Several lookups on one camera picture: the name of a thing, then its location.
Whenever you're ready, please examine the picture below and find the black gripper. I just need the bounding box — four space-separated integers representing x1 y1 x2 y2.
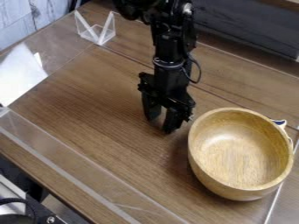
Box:
138 58 196 134

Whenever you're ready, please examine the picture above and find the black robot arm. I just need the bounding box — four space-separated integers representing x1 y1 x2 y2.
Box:
113 0 201 134

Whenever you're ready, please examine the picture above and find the brown wooden bowl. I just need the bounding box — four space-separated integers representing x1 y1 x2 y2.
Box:
189 108 296 201

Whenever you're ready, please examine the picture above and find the clear acrylic front barrier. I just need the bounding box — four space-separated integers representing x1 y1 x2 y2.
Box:
0 108 189 224

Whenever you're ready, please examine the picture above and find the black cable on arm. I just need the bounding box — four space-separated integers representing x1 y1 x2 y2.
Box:
182 53 204 85

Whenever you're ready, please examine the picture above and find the clear acrylic corner bracket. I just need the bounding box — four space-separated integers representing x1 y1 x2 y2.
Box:
74 11 117 46

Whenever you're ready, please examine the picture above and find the black metal table mount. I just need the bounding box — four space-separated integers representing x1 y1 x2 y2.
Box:
0 154 81 224

